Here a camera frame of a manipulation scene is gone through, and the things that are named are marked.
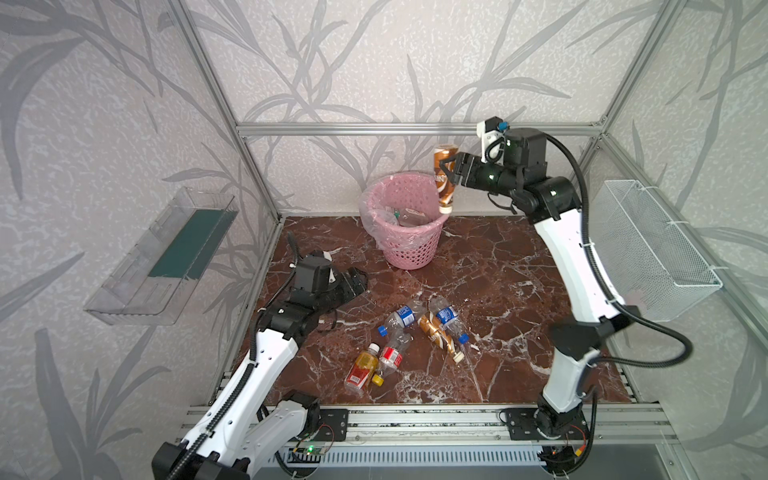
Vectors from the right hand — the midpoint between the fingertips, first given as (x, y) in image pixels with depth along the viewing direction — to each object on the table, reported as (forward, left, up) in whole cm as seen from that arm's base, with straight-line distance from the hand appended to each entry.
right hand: (452, 157), depth 68 cm
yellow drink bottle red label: (-35, +23, -41) cm, 59 cm away
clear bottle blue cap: (-21, +12, -41) cm, 48 cm away
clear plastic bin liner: (+16, +13, -33) cm, 39 cm away
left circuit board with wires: (-51, +33, -45) cm, 76 cm away
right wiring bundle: (-54, -27, -48) cm, 78 cm away
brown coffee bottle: (-23, +4, -42) cm, 48 cm away
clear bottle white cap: (+12, +9, -33) cm, 36 cm away
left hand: (-17, +22, -23) cm, 36 cm away
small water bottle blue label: (-20, -2, -43) cm, 47 cm away
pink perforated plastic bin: (-1, +7, -39) cm, 39 cm away
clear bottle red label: (-33, +15, -40) cm, 54 cm away
